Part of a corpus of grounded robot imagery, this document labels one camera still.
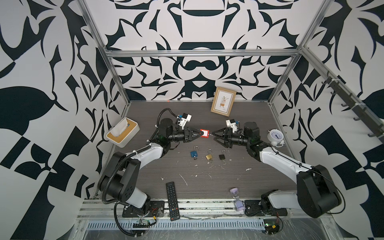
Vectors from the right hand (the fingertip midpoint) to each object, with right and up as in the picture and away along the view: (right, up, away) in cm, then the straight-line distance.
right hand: (214, 136), depth 76 cm
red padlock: (-4, +2, 0) cm, 4 cm away
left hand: (-5, +3, -1) cm, 6 cm away
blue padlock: (-10, -12, +15) cm, 22 cm away
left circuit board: (-34, -41, -4) cm, 54 cm away
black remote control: (-21, -32, -1) cm, 38 cm away
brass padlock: (0, -14, +15) cm, 21 cm away
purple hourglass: (+12, -33, -2) cm, 35 cm away
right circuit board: (+26, -42, -5) cm, 50 cm away
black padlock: (+7, -14, +15) cm, 22 cm away
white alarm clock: (+43, -3, +21) cm, 48 cm away
